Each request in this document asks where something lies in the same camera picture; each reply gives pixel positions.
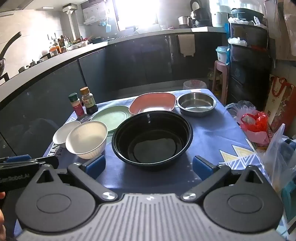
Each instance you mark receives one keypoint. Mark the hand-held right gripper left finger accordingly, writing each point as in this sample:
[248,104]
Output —
[96,166]

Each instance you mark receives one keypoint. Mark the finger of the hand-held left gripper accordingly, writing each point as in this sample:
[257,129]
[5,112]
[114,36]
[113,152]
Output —
[46,162]
[19,158]

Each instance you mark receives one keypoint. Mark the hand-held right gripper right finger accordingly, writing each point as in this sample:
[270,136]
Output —
[202,168]

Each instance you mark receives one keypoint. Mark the white ribbed bowl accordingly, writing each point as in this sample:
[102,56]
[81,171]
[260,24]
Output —
[85,139]

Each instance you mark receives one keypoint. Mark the small white bowl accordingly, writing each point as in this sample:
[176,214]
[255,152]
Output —
[61,135]

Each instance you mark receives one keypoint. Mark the green plate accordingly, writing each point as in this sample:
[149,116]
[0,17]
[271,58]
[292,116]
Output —
[108,117]

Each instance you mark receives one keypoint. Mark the large black bowl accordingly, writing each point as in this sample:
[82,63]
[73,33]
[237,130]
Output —
[138,129]

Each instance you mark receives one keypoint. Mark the stainless steel bowl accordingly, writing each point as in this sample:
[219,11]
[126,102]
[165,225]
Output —
[196,102]

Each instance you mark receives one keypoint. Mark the pink plastic bowl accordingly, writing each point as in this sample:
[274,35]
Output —
[152,102]

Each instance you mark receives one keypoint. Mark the person's left hand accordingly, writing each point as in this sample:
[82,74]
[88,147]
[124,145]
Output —
[1,222]

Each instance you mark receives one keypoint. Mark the blue patterned tablecloth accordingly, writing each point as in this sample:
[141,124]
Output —
[208,134]

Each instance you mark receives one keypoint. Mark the green-lidded spice jar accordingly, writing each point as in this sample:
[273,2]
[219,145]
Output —
[77,106]

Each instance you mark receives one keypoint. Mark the dark sauce bottle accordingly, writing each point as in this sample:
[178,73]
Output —
[89,102]

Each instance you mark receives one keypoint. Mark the red plastic bag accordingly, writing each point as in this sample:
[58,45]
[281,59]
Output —
[254,122]

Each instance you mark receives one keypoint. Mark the clear plastic bag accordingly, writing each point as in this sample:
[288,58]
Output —
[242,105]

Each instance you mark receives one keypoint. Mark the large translucent plastic bag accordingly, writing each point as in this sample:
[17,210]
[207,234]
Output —
[277,153]

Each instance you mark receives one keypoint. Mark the white trash bin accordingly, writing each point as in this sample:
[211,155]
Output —
[194,84]

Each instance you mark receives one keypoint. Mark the teal plastic stool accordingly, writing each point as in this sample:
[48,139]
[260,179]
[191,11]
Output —
[290,197]

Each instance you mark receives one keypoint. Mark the gas stove burner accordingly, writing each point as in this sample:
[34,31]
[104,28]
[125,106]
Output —
[32,64]

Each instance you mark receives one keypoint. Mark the pink plastic stool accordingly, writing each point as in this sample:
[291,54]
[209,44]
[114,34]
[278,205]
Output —
[217,67]

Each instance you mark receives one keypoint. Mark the red gift bag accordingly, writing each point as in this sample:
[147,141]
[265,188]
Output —
[279,99]

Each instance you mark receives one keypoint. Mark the blue-lidded white container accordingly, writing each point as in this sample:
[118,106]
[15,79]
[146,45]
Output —
[221,55]

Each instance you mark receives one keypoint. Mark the dark kitchen counter cabinet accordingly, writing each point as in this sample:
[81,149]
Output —
[138,58]

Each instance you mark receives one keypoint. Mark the group of condiment bottles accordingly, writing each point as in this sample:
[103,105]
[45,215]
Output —
[62,45]

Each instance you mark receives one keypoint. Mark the black trash bin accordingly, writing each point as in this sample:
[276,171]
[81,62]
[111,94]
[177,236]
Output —
[249,58]

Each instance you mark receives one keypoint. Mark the blue plastic bag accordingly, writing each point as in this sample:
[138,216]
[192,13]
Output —
[227,46]

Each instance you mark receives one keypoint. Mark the white plastic bag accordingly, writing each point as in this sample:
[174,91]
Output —
[237,41]
[240,21]

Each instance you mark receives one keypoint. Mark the steel pot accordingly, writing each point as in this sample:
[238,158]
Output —
[183,21]

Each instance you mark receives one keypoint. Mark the white plastic container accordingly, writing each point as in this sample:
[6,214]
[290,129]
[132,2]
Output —
[219,16]

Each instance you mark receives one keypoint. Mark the black coffee maker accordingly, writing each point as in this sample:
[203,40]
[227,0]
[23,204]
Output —
[201,14]

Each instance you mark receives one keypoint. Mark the black basin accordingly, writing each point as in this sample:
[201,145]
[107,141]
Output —
[245,14]

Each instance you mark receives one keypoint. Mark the bright window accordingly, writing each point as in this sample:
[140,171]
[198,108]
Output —
[150,14]

